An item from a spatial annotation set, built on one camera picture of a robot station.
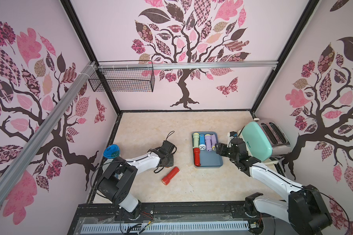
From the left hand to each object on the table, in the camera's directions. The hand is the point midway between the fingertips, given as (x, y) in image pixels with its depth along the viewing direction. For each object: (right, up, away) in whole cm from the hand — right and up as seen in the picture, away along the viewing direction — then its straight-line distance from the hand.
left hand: (168, 164), depth 91 cm
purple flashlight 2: (+30, +14, +6) cm, 34 cm away
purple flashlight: (+27, +16, +9) cm, 32 cm away
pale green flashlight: (+19, +14, +8) cm, 25 cm away
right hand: (+31, +14, -4) cm, 34 cm away
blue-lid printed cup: (-35, +9, -4) cm, 36 cm away
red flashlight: (+18, +8, +2) cm, 20 cm away
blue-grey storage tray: (+27, +3, +1) cm, 27 cm away
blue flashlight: (+22, +11, +4) cm, 25 cm away
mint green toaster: (+56, +17, -10) cm, 59 cm away
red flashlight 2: (-1, -6, -10) cm, 12 cm away
